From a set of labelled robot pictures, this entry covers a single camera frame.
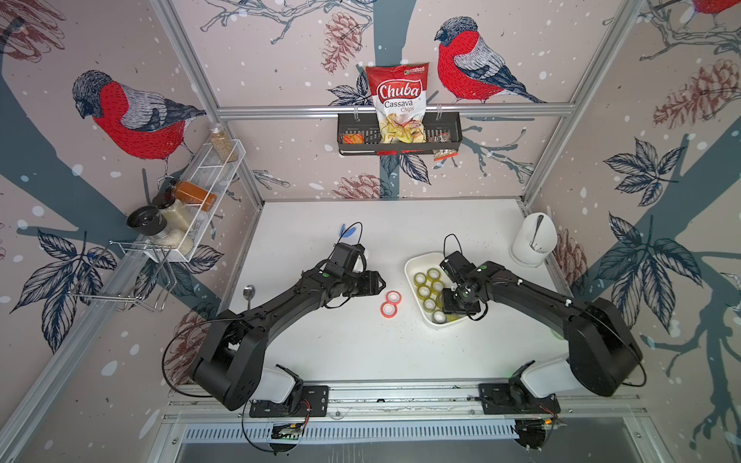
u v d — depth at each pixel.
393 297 0.93
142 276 0.66
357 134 0.93
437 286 0.95
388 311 0.90
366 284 0.76
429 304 0.91
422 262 0.95
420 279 0.96
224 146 0.86
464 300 0.71
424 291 0.93
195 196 0.72
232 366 0.42
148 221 0.58
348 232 1.08
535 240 0.97
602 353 0.43
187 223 0.68
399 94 0.81
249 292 0.92
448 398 0.75
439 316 0.87
